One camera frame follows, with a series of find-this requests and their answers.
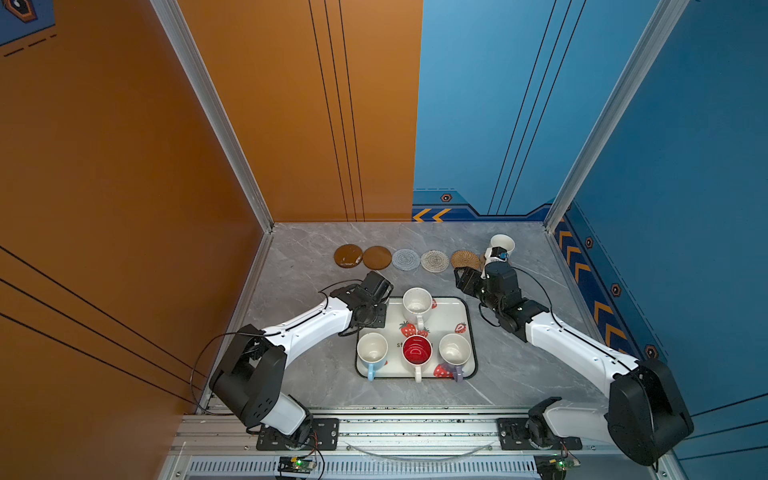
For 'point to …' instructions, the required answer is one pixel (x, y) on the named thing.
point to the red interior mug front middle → (417, 350)
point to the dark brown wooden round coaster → (348, 256)
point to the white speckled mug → (417, 303)
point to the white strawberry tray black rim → (449, 315)
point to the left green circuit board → (294, 464)
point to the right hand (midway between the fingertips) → (459, 273)
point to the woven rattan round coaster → (465, 258)
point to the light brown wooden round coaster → (377, 257)
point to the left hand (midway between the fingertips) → (378, 314)
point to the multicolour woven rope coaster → (434, 261)
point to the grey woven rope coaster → (406, 259)
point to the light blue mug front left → (372, 350)
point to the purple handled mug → (455, 349)
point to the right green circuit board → (553, 466)
